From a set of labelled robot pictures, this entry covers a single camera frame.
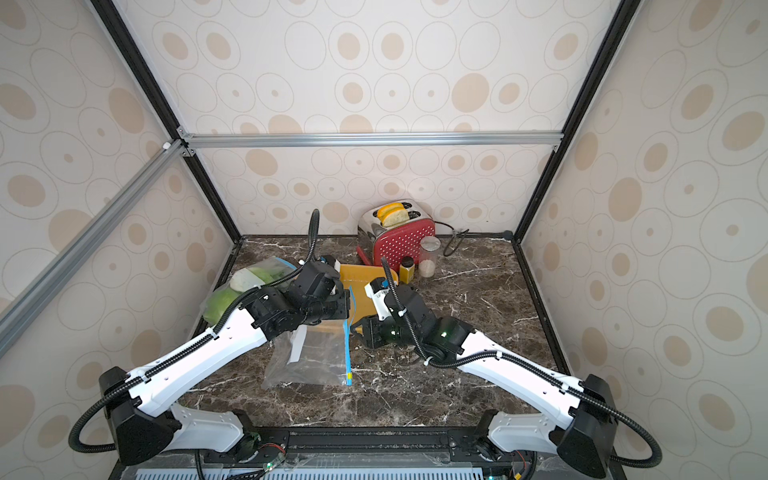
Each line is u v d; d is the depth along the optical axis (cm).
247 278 97
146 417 40
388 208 100
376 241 96
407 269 104
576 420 39
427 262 105
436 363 50
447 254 113
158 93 81
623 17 68
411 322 52
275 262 109
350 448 75
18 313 51
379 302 64
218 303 95
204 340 44
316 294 55
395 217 99
